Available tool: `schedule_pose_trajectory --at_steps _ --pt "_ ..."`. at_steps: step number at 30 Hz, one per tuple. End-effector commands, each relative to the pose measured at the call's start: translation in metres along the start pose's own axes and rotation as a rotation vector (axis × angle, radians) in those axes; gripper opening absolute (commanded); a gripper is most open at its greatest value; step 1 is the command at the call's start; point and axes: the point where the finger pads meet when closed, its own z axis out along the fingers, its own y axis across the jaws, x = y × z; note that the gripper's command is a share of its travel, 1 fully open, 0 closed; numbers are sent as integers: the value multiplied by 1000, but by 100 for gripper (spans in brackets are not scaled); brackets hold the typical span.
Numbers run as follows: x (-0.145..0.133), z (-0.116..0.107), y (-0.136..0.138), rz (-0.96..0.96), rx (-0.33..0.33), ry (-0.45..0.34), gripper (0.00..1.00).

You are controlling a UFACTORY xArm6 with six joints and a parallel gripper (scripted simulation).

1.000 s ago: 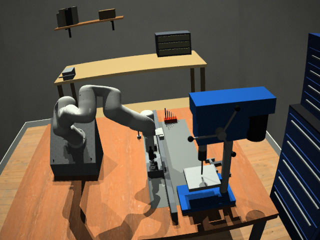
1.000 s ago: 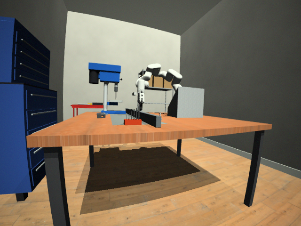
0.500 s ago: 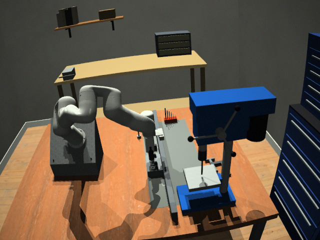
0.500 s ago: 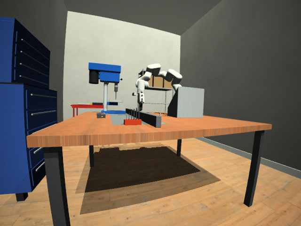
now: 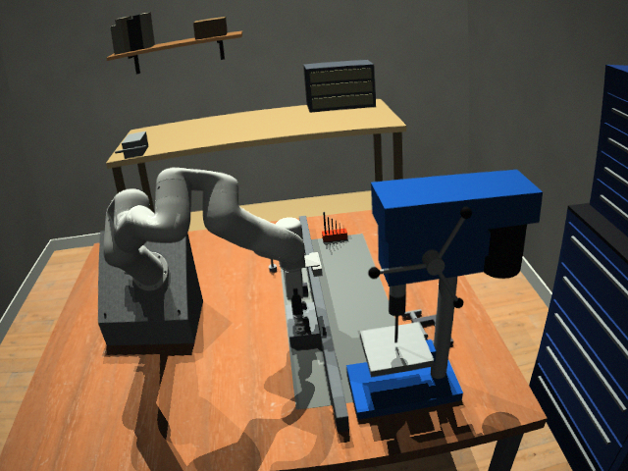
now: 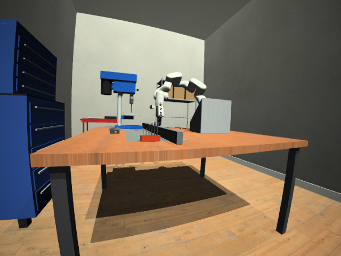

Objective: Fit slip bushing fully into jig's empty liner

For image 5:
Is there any orange drill bit holder with black bits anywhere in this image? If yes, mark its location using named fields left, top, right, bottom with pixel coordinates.
left=322, top=212, right=347, bottom=242

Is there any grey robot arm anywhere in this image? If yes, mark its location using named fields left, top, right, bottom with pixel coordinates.
left=104, top=168, right=323, bottom=291

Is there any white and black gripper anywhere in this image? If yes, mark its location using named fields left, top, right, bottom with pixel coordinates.
left=280, top=266, right=303, bottom=315

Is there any blue drill press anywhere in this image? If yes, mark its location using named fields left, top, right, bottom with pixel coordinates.
left=346, top=170, right=543, bottom=420

